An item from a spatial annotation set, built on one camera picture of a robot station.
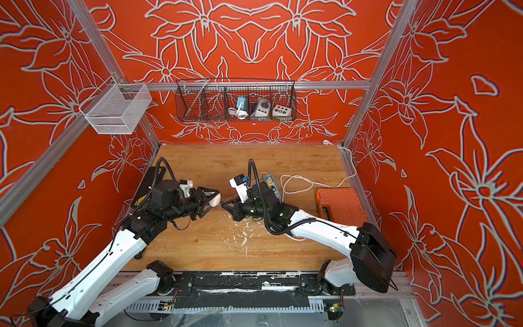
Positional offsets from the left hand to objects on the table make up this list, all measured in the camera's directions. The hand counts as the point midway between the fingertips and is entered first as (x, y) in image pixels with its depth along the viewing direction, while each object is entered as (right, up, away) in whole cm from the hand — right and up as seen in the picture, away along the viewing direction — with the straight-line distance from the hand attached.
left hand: (219, 195), depth 71 cm
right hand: (0, -4, -2) cm, 4 cm away
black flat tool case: (-45, +4, +39) cm, 60 cm away
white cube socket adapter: (+24, +37, +24) cm, 50 cm away
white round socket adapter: (+16, +37, +20) cm, 45 cm away
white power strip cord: (+55, +24, +51) cm, 78 cm away
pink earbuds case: (-1, -2, -1) cm, 2 cm away
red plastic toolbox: (+50, -7, +17) cm, 54 cm away
